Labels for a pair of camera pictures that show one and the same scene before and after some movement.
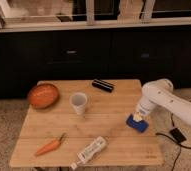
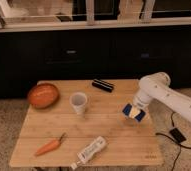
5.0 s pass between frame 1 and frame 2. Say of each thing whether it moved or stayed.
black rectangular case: stayed
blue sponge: moved
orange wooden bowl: stayed
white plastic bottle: stayed
